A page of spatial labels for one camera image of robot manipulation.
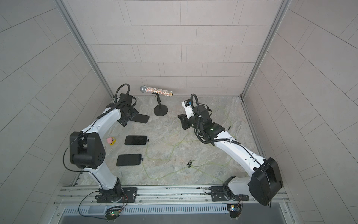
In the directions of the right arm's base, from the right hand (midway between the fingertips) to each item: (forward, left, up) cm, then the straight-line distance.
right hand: (179, 116), depth 76 cm
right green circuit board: (-41, -25, -26) cm, 54 cm away
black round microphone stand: (+23, +15, -20) cm, 34 cm away
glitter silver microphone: (+24, +22, +1) cm, 33 cm away
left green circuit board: (-39, +33, -19) cm, 55 cm away
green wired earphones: (-22, +3, -23) cm, 32 cm away
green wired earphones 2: (+11, -35, -24) cm, 44 cm away
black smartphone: (+16, +29, -20) cm, 39 cm away
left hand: (+13, +30, -11) cm, 35 cm away
